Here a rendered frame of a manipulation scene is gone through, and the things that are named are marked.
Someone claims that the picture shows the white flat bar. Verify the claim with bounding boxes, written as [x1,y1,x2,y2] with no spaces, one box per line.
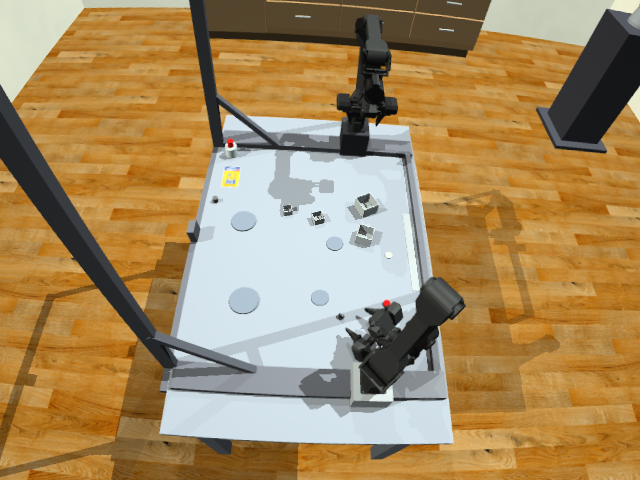
[402,214,420,291]

